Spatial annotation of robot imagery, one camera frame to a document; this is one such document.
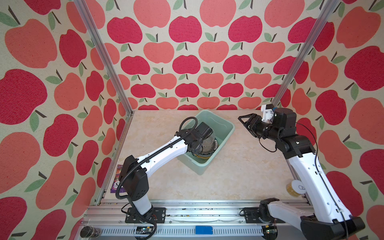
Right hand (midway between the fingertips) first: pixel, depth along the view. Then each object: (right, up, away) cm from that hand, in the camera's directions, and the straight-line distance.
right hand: (245, 119), depth 68 cm
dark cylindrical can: (-68, -48, -5) cm, 83 cm away
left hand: (-17, -12, +14) cm, 26 cm away
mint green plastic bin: (-5, -5, +26) cm, 27 cm away
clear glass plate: (-13, -16, +28) cm, 35 cm away
